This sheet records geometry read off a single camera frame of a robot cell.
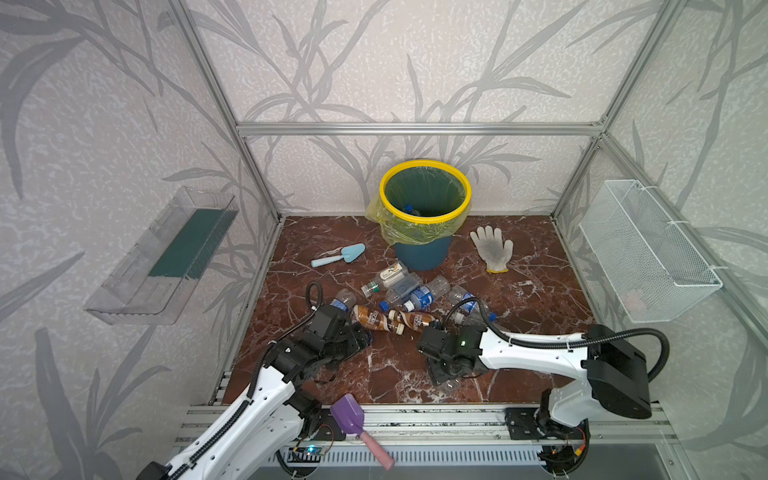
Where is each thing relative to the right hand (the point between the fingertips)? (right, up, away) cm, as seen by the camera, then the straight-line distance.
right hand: (437, 363), depth 81 cm
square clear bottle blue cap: (-10, +18, +13) cm, 24 cm away
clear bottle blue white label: (-3, +16, +10) cm, 20 cm away
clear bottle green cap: (-20, +18, +16) cm, 31 cm away
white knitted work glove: (+24, +30, +28) cm, 48 cm away
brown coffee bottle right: (-6, +10, +6) cm, 14 cm away
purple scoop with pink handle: (-23, -11, -6) cm, 26 cm away
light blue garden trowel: (-30, +29, +28) cm, 50 cm away
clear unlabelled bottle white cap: (+2, -4, -5) cm, 7 cm away
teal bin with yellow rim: (-3, +50, +19) cm, 54 cm away
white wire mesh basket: (+44, +31, -16) cm, 56 cm away
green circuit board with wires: (-33, -18, -9) cm, 39 cm away
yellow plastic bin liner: (-11, +36, +5) cm, 38 cm away
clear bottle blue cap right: (+12, +11, +9) cm, 19 cm away
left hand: (-19, +9, -3) cm, 21 cm away
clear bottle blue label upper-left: (-28, +16, +10) cm, 33 cm away
